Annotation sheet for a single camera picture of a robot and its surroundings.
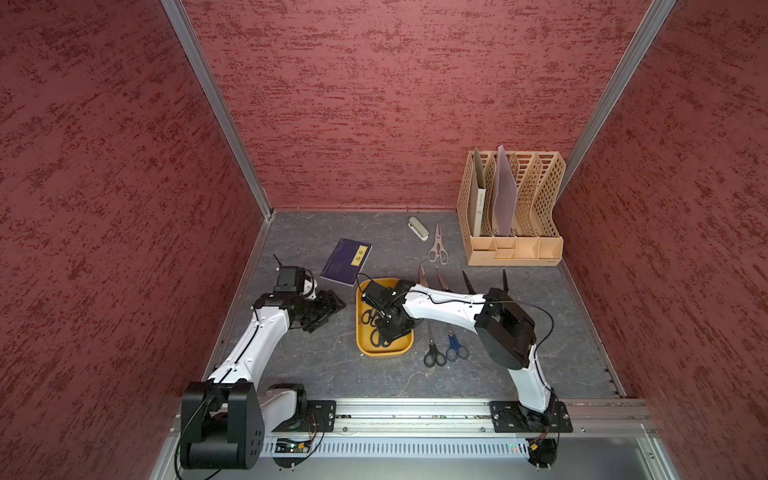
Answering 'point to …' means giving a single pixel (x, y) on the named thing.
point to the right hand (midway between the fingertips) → (393, 340)
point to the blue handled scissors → (455, 350)
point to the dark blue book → (347, 262)
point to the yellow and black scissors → (505, 283)
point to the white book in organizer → (479, 192)
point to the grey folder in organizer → (505, 196)
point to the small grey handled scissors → (434, 356)
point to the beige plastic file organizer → (536, 238)
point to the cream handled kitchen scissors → (422, 277)
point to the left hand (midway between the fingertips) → (337, 316)
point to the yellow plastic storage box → (401, 347)
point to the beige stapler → (418, 228)
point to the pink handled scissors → (438, 250)
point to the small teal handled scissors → (377, 339)
